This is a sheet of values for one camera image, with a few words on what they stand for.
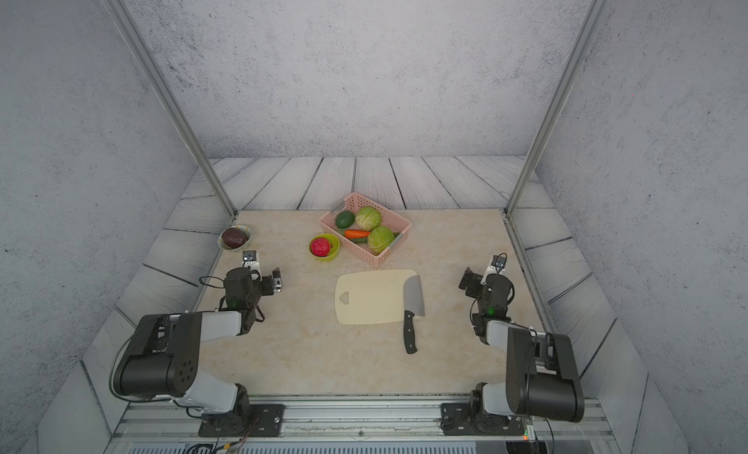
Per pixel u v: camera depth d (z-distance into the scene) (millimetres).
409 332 865
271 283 862
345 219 1138
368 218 1098
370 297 971
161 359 450
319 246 1029
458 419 721
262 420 726
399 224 1086
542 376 440
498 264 765
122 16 726
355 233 1109
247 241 1069
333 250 1048
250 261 820
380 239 1016
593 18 729
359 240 1098
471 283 832
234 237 1052
